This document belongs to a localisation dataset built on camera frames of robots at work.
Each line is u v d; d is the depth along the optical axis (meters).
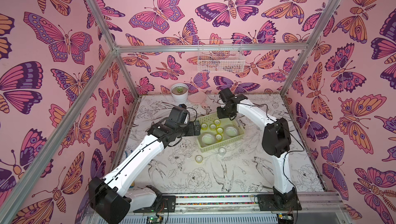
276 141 0.55
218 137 0.96
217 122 1.03
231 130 1.00
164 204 0.73
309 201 0.75
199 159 0.88
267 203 0.73
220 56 0.95
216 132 0.98
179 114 0.56
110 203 0.37
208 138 0.95
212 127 1.01
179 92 1.09
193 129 0.66
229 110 0.72
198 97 1.20
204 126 1.00
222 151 0.90
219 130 0.99
